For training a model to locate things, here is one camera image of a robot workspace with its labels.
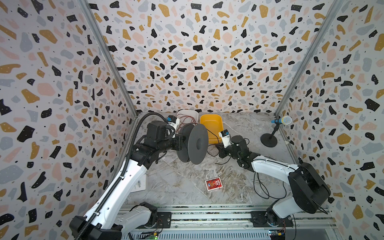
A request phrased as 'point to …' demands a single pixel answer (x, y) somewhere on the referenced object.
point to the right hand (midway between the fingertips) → (214, 142)
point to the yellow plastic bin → (214, 123)
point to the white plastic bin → (185, 120)
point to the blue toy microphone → (285, 120)
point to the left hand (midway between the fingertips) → (185, 135)
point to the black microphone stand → (270, 140)
